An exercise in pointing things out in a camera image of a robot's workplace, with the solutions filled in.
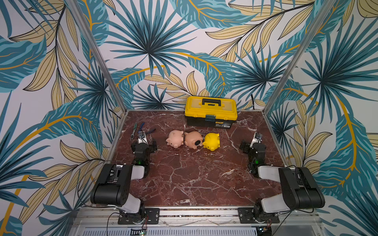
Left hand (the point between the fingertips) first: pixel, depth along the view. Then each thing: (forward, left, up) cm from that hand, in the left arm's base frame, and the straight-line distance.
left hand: (145, 140), depth 92 cm
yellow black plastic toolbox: (+19, -44, +6) cm, 49 cm away
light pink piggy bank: (+2, -19, -1) cm, 19 cm away
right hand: (+1, -67, +1) cm, 67 cm away
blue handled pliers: (+17, +8, -9) cm, 20 cm away
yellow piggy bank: (+1, -42, 0) cm, 42 cm away
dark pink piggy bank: (+3, -29, -1) cm, 29 cm away
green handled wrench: (+9, +12, -8) cm, 17 cm away
